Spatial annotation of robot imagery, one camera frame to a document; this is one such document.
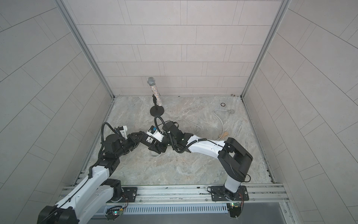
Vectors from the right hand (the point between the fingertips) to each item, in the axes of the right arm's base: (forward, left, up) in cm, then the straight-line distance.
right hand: (153, 144), depth 77 cm
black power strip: (+2, +3, +2) cm, 4 cm away
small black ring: (+37, -50, -12) cm, 64 cm away
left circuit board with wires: (-29, +18, -10) cm, 35 cm away
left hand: (+6, +4, +2) cm, 7 cm away
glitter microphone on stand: (+32, +1, -9) cm, 33 cm away
